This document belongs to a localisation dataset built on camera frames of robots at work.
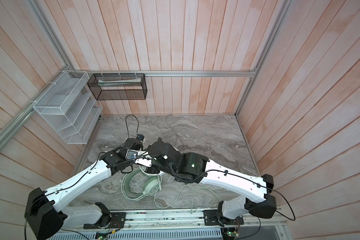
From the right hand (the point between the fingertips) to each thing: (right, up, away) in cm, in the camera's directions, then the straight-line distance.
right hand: (144, 152), depth 60 cm
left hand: (-5, -6, +21) cm, 22 cm away
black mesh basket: (-28, +40, +45) cm, 66 cm away
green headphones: (+1, -20, +16) cm, 26 cm away
